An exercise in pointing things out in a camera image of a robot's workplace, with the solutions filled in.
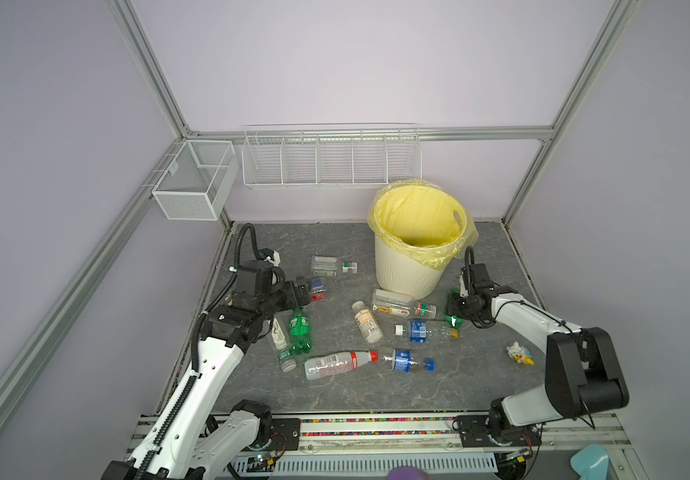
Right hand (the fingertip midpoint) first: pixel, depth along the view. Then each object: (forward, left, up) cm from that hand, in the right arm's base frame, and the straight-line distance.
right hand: (457, 309), depth 92 cm
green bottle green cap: (-8, +48, +2) cm, 49 cm away
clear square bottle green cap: (+1, +19, +2) cm, 19 cm away
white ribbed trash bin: (+5, +19, +13) cm, 24 cm away
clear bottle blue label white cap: (-8, +14, +2) cm, 16 cm away
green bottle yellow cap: (-4, +3, +1) cm, 5 cm away
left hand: (-5, +47, +20) cm, 51 cm away
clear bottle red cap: (-17, +37, +2) cm, 41 cm away
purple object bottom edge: (-41, +20, -4) cm, 45 cm away
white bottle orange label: (-6, +28, +2) cm, 29 cm away
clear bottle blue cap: (-17, +18, +2) cm, 25 cm away
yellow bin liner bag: (+26, +10, +13) cm, 30 cm away
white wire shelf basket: (+43, +40, +28) cm, 65 cm away
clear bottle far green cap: (+20, +42, -4) cm, 47 cm away
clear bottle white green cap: (-8, +54, +2) cm, 54 cm away
